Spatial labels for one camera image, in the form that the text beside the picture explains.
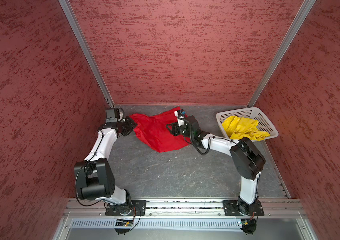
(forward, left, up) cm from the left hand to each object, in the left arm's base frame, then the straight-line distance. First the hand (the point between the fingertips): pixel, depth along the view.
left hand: (137, 126), depth 87 cm
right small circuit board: (-46, -58, -17) cm, 75 cm away
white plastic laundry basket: (+10, -85, -9) cm, 86 cm away
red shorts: (+7, -7, -14) cm, 17 cm away
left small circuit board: (-46, +3, -19) cm, 50 cm away
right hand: (0, -17, -2) cm, 17 cm away
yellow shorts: (+8, -65, -9) cm, 66 cm away
